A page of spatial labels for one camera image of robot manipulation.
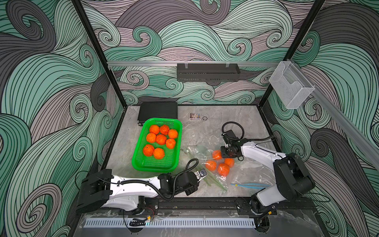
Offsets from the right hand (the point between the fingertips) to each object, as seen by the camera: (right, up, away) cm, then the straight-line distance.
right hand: (223, 154), depth 91 cm
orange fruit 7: (-40, +1, -4) cm, 40 cm away
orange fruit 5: (-47, +3, -4) cm, 47 cm away
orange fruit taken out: (-45, +15, +7) cm, 48 cm away
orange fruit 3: (-40, +9, +1) cm, 41 cm away
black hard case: (-47, +29, +22) cm, 59 cm away
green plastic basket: (-42, +4, +4) cm, 42 cm away
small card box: (-17, +24, +20) cm, 35 cm away
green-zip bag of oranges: (-10, -3, -7) cm, 13 cm away
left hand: (-17, -9, -15) cm, 25 cm away
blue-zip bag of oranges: (+10, -13, -9) cm, 19 cm away
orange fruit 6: (-34, +7, +1) cm, 35 cm away
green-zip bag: (+4, -4, -6) cm, 8 cm away
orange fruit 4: (-47, +10, +3) cm, 48 cm away
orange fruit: (-39, +15, +7) cm, 42 cm away
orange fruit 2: (-33, +12, +6) cm, 36 cm away
